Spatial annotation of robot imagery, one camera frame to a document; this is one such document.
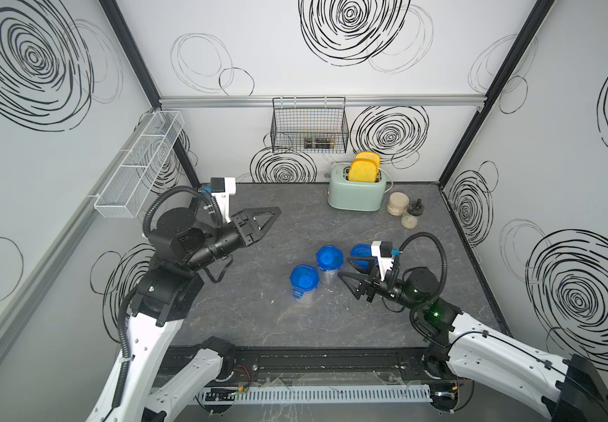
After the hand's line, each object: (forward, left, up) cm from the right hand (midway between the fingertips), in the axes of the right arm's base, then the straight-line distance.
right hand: (345, 270), depth 67 cm
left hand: (+2, +15, +21) cm, 25 cm away
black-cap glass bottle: (+34, -29, -22) cm, 50 cm away
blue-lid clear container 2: (+9, +3, -11) cm, 14 cm away
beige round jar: (+40, -26, -19) cm, 51 cm away
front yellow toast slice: (+44, -10, -6) cm, 45 cm away
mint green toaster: (+41, -4, -16) cm, 44 cm away
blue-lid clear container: (+1, +11, -10) cm, 15 cm away
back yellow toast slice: (+49, -12, -2) cm, 50 cm away
